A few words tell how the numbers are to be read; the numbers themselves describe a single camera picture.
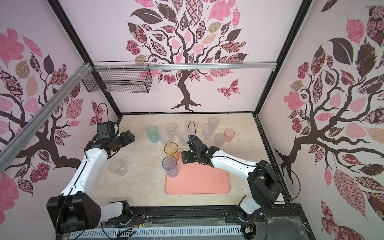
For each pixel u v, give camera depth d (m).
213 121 1.04
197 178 0.86
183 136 1.03
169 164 0.83
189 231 0.70
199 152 0.63
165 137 1.03
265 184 0.43
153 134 0.96
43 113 0.61
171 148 0.89
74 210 0.39
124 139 0.73
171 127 1.07
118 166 0.88
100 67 0.91
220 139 1.05
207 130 1.06
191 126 1.13
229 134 1.03
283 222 0.72
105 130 0.61
